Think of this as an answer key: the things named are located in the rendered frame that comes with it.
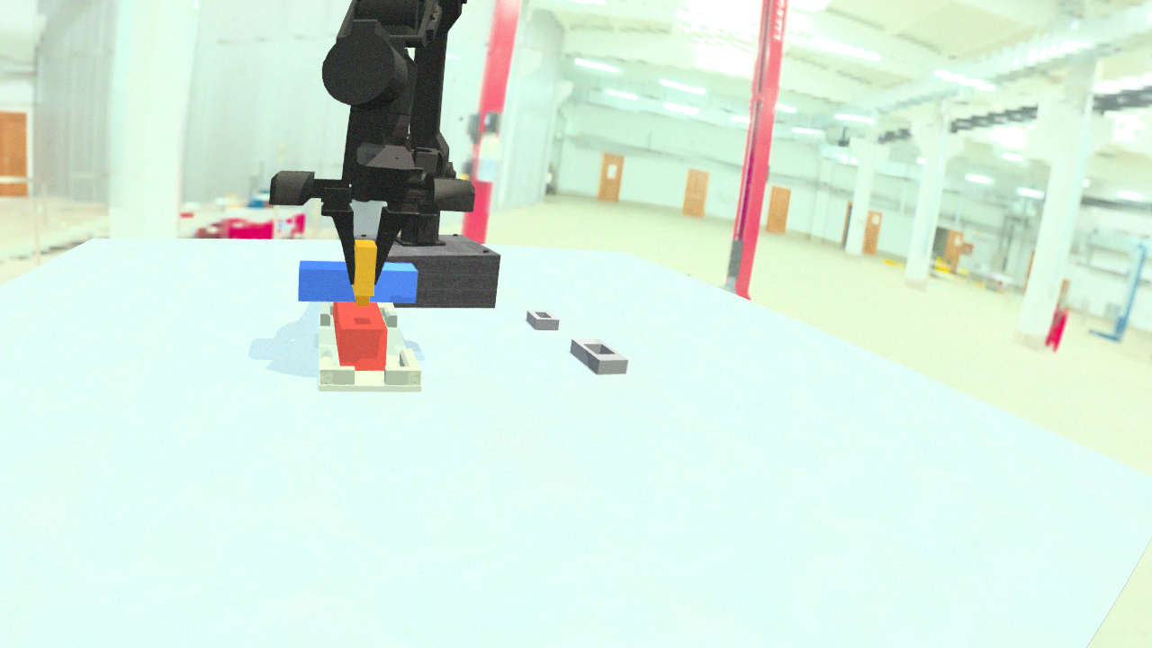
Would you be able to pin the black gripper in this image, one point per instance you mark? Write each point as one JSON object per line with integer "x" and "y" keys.
{"x": 296, "y": 188}

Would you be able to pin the yellow rectangular block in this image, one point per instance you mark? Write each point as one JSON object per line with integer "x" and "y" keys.
{"x": 365, "y": 257}

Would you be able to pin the white rectangular frame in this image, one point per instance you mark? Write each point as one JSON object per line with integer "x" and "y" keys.
{"x": 599, "y": 357}

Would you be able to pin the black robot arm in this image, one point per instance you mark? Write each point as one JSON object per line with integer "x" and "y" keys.
{"x": 369, "y": 69}

